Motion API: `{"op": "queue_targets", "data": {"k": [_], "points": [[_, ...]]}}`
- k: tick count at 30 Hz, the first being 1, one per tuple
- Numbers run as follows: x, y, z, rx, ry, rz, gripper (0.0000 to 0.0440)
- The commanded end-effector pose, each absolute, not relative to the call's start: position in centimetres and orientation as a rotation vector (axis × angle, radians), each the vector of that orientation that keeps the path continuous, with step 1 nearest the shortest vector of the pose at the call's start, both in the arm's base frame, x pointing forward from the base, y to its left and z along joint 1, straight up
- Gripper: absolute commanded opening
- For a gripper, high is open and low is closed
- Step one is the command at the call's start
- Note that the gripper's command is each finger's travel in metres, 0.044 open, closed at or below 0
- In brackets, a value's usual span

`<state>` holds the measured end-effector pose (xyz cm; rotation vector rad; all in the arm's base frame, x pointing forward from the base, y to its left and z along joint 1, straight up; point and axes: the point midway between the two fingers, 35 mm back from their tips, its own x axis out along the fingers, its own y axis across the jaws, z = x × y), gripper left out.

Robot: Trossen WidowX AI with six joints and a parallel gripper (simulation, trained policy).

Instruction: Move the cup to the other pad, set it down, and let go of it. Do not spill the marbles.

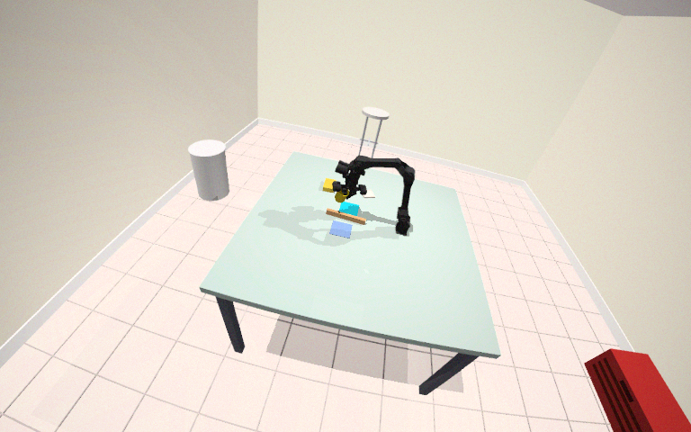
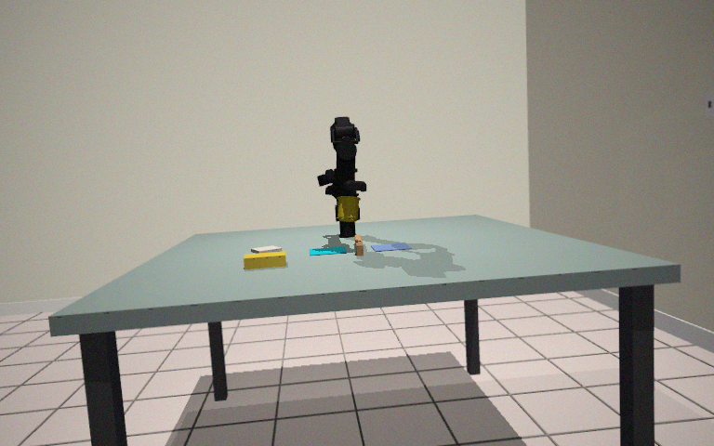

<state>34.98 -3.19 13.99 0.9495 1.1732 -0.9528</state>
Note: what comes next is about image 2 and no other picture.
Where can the tan wooden bar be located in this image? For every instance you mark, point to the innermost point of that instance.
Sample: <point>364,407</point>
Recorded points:
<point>359,245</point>

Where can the yellow rectangular block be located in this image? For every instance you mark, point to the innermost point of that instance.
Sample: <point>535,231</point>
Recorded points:
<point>265,260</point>

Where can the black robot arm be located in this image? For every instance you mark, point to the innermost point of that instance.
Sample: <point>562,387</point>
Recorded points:
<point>343,135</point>

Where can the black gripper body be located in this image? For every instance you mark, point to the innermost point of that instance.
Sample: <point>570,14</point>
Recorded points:
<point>349,184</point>

